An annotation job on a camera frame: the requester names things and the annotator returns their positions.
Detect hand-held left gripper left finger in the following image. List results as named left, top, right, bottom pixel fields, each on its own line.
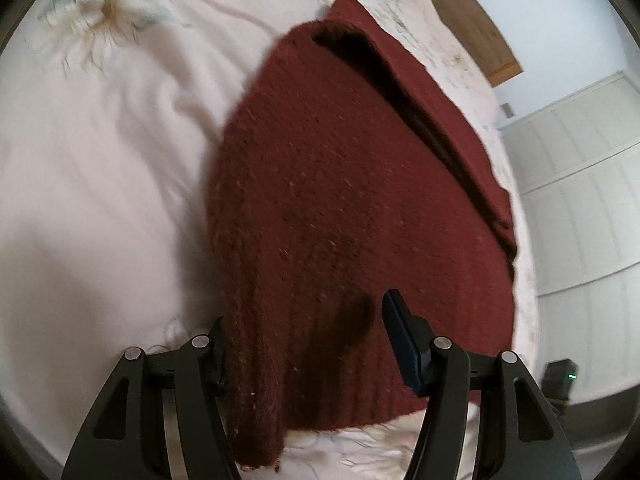
left=60, top=316, right=241, bottom=480

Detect wooden headboard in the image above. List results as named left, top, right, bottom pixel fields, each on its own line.
left=400, top=0, right=523, bottom=87

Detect white wardrobe doors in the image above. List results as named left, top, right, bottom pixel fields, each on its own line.
left=500, top=72, right=640, bottom=406

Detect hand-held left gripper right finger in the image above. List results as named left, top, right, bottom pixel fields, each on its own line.
left=381, top=289, right=583, bottom=480

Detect dark red knitted sweater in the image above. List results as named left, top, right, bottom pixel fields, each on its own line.
left=205, top=0, right=518, bottom=473

